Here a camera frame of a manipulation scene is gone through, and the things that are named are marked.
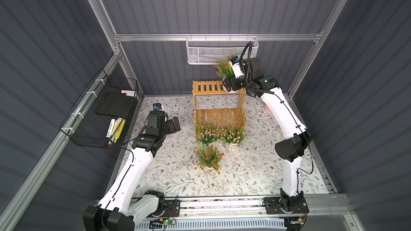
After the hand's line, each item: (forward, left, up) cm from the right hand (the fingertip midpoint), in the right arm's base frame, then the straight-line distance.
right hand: (233, 77), depth 80 cm
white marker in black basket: (-24, +56, -7) cm, 61 cm away
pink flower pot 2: (-23, 0, -20) cm, 31 cm away
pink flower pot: (-22, +13, -21) cm, 33 cm away
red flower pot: (-34, +13, -21) cm, 42 cm away
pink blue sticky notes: (-3, +56, -8) cm, 57 cm away
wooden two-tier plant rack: (+13, +10, -35) cm, 39 cm away
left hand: (-19, +33, -12) cm, 40 cm away
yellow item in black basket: (-24, +53, -7) cm, 58 cm away
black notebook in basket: (-12, +60, -6) cm, 62 cm away
